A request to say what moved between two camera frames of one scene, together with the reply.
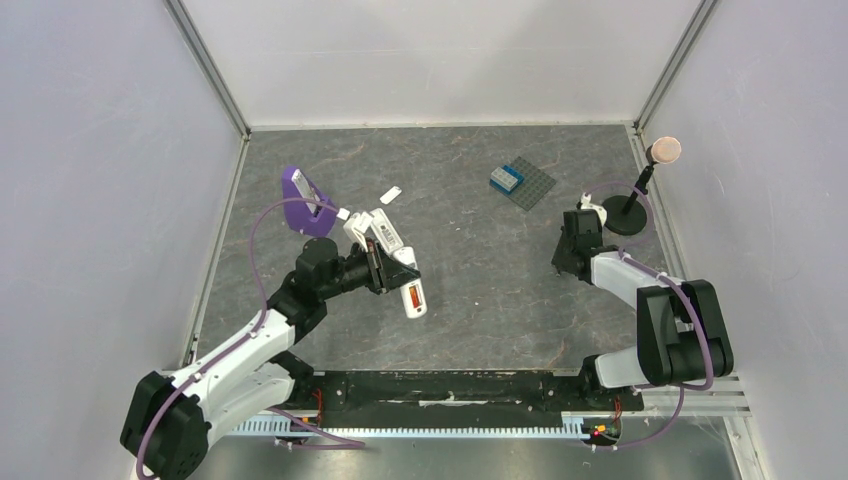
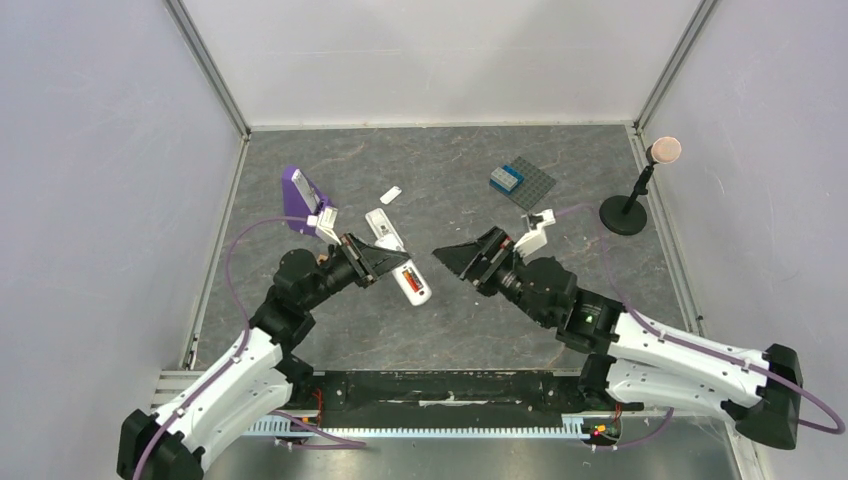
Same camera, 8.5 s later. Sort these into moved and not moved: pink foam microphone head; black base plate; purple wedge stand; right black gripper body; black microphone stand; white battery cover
Moved: right black gripper body
Not moved: pink foam microphone head; black base plate; black microphone stand; white battery cover; purple wedge stand
